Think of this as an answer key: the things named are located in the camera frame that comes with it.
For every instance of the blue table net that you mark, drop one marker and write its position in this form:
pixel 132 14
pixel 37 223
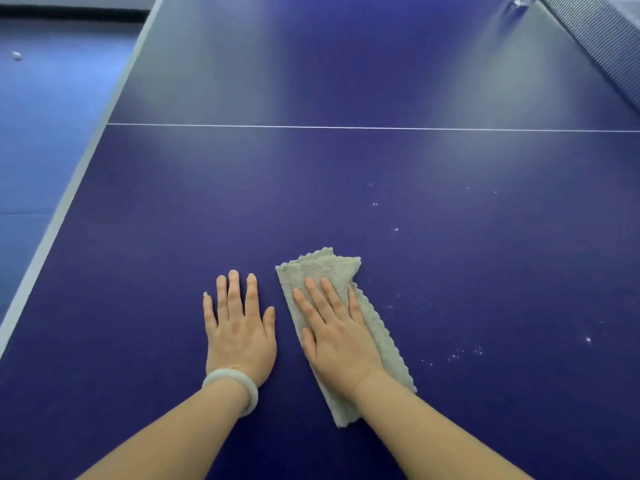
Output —
pixel 600 34

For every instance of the white jade bangle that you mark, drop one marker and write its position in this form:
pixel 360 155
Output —
pixel 227 375

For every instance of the grey cleaning cloth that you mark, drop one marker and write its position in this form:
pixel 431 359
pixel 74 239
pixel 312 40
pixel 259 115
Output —
pixel 325 264

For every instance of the person's right hand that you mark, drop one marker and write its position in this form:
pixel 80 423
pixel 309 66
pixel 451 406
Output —
pixel 340 344

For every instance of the person's left forearm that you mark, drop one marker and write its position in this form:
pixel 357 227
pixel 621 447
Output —
pixel 170 439

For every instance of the person's right forearm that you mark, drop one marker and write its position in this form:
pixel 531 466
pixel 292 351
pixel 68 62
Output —
pixel 435 434

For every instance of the person's left hand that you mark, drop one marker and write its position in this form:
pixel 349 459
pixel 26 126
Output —
pixel 240 339

